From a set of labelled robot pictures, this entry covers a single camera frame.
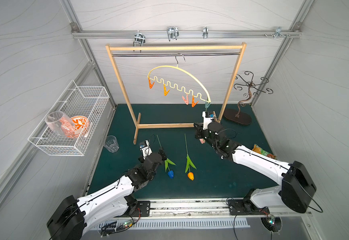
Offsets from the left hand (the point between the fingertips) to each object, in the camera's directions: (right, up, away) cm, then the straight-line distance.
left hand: (158, 150), depth 82 cm
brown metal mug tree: (+53, +20, +30) cm, 64 cm away
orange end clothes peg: (-5, +38, +7) cm, 39 cm away
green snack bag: (+61, -1, +9) cm, 61 cm away
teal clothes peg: (+26, +25, -5) cm, 37 cm away
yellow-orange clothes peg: (+4, +33, +2) cm, 34 cm away
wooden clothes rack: (-19, +16, +25) cm, 35 cm away
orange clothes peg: (+19, +26, -3) cm, 33 cm away
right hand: (+21, +16, -2) cm, 26 cm away
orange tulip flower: (+18, -8, +6) cm, 21 cm away
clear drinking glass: (-31, +2, +12) cm, 33 cm away
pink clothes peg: (+16, +28, -3) cm, 32 cm away
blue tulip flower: (+7, -13, 0) cm, 14 cm away
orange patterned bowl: (-33, +15, -14) cm, 39 cm away
